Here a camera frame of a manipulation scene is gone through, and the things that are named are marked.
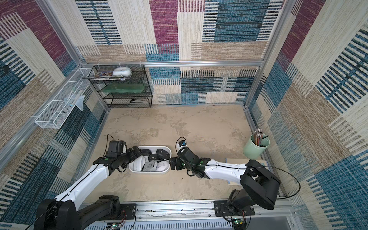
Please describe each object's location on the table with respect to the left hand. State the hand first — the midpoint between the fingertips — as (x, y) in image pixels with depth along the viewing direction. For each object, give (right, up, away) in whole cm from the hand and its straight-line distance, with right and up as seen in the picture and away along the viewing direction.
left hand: (137, 153), depth 87 cm
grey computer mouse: (+8, -7, -3) cm, 11 cm away
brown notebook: (+65, -6, +4) cm, 65 cm away
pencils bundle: (+70, +12, -6) cm, 71 cm away
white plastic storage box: (+9, +2, +5) cm, 10 cm away
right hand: (+23, -2, -3) cm, 23 cm away
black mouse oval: (+4, 0, +4) cm, 6 cm away
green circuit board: (-6, -31, -16) cm, 36 cm away
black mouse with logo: (+17, -1, +2) cm, 17 cm away
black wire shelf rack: (-23, +36, +32) cm, 53 cm away
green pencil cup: (+69, +1, -1) cm, 69 cm away
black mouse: (+10, -3, +2) cm, 11 cm away
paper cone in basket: (-29, +30, -9) cm, 43 cm away
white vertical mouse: (+1, -6, -1) cm, 6 cm away
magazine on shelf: (-21, +48, +5) cm, 52 cm away
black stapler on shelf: (-7, +34, +24) cm, 42 cm away
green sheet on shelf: (-12, +41, +10) cm, 44 cm away
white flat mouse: (+15, -7, 0) cm, 17 cm away
